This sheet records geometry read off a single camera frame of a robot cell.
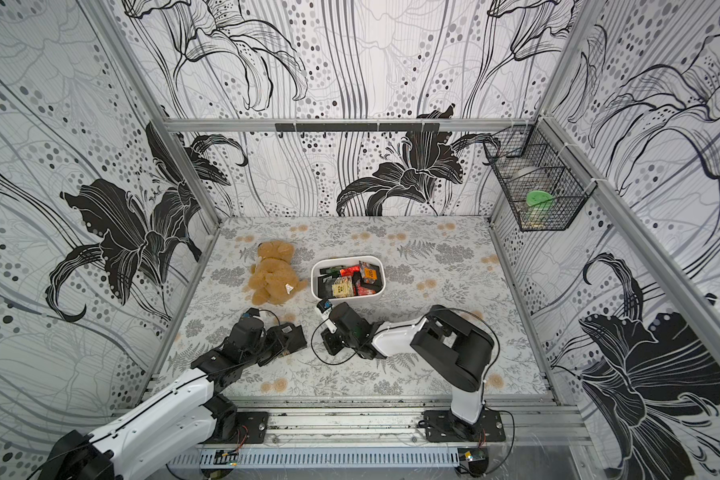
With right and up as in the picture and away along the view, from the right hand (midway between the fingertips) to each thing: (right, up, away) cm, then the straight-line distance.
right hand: (326, 331), depth 90 cm
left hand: (-8, -2, -5) cm, 9 cm away
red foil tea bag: (+6, +18, +9) cm, 21 cm away
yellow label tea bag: (+5, +13, +3) cm, 14 cm away
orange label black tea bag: (+13, +17, +5) cm, 22 cm away
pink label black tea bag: (+10, +12, +3) cm, 16 cm away
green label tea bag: (+1, +18, +9) cm, 20 cm away
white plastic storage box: (-3, +14, +9) cm, 16 cm away
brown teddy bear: (-16, +17, -1) cm, 23 cm away
